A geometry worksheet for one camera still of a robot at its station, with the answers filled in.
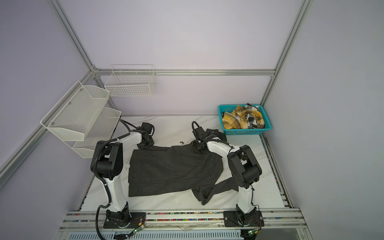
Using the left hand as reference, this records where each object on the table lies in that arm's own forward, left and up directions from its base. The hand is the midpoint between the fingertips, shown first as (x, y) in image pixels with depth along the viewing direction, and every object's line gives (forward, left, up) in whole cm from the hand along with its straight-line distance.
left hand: (146, 144), depth 100 cm
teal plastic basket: (+30, -55, +7) cm, 63 cm away
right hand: (-5, -33, +3) cm, 34 cm away
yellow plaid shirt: (+19, -73, +9) cm, 76 cm away
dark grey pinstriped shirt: (-17, -22, -2) cm, 28 cm away
